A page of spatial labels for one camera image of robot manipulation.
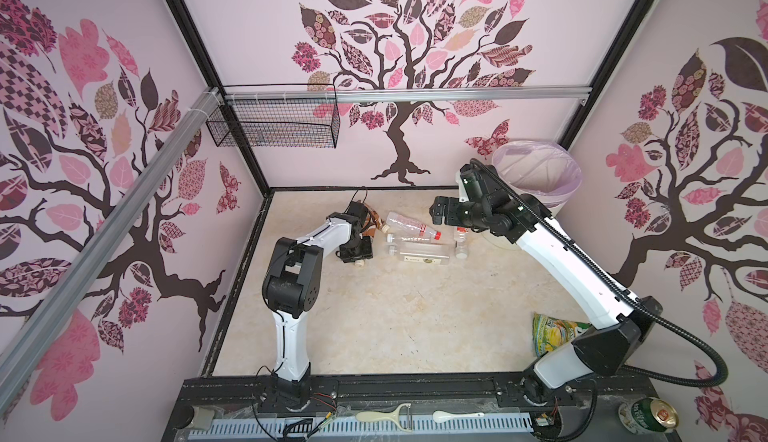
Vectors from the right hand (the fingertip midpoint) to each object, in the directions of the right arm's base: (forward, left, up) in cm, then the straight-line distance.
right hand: (445, 207), depth 75 cm
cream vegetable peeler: (-42, +21, -29) cm, 55 cm away
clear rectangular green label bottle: (+5, +4, -27) cm, 27 cm away
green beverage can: (-43, -41, -19) cm, 62 cm away
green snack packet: (-23, -30, -28) cm, 47 cm away
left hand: (+2, +24, -28) cm, 37 cm away
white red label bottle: (+8, -10, -28) cm, 31 cm away
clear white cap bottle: (+8, +2, -27) cm, 28 cm away
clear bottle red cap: (+16, +12, -25) cm, 32 cm away
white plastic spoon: (-42, +3, -29) cm, 51 cm away
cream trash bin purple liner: (+25, -36, -9) cm, 45 cm away
